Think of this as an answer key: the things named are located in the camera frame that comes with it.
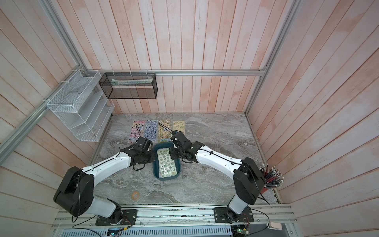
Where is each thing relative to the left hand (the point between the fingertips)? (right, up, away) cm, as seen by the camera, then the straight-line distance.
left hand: (153, 159), depth 90 cm
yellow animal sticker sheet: (+4, +14, +17) cm, 23 cm away
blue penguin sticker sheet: (-7, +18, +21) cm, 28 cm away
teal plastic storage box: (+15, -2, +1) cm, 15 cm away
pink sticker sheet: (-17, +18, +21) cm, 32 cm away
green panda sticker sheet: (+14, +21, +24) cm, 35 cm away
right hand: (+12, +6, -5) cm, 14 cm away
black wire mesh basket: (-22, +50, +16) cm, 57 cm away
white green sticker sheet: (+8, -4, -2) cm, 9 cm away
